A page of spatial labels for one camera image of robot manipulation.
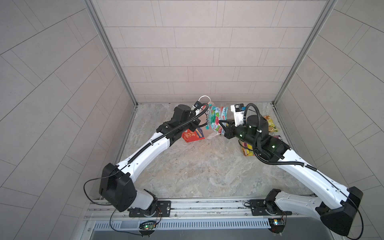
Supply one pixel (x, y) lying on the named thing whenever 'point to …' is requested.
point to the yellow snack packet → (272, 128)
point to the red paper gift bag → (190, 135)
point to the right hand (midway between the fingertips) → (219, 121)
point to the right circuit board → (277, 225)
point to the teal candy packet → (215, 114)
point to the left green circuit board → (148, 227)
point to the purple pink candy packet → (278, 137)
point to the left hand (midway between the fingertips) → (199, 113)
